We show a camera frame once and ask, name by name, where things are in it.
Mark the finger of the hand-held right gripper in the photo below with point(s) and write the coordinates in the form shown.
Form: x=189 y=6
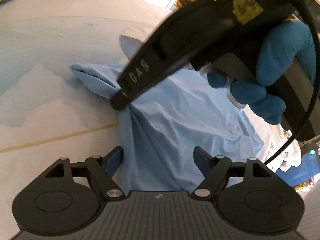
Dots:
x=120 y=100

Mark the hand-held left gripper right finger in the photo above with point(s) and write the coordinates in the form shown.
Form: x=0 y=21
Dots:
x=202 y=161

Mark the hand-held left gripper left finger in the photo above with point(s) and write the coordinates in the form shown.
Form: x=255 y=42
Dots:
x=113 y=162

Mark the light blue shirt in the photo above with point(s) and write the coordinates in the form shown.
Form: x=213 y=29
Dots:
x=175 y=130

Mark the person's right hand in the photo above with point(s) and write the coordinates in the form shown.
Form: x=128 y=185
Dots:
x=280 y=55

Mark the white crumpled cloth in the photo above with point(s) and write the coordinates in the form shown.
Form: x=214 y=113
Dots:
x=282 y=150

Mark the blue box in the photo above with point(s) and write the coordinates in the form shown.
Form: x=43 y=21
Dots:
x=300 y=172

